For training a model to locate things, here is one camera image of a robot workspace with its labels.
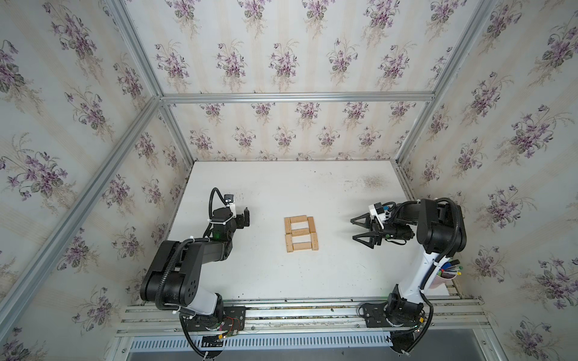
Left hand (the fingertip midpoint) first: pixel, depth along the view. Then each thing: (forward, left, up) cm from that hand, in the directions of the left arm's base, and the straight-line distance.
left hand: (234, 209), depth 93 cm
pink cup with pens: (-27, -76, +3) cm, 81 cm away
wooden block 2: (-4, -22, -6) cm, 24 cm away
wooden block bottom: (-12, -33, -6) cm, 36 cm away
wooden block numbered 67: (-13, -23, -6) cm, 27 cm away
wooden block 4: (-14, -28, -5) cm, 32 cm away
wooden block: (-1, -28, -6) cm, 29 cm away
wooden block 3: (-8, -28, -6) cm, 29 cm away
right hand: (-11, -50, +1) cm, 51 cm away
